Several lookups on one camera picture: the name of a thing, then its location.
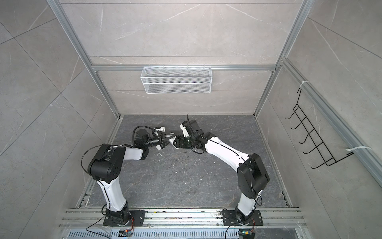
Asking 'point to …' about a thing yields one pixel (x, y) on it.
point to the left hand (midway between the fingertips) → (175, 134)
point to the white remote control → (172, 140)
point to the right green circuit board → (246, 233)
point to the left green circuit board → (127, 233)
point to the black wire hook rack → (326, 157)
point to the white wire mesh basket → (176, 79)
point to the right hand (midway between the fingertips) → (176, 142)
